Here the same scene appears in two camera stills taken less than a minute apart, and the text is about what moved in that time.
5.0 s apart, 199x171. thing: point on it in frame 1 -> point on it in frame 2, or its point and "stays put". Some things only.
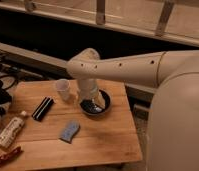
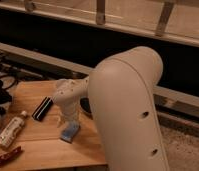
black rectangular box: (42, 109) stays put
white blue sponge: (68, 133) stays put
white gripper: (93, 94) -> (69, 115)
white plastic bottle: (8, 135) stays put
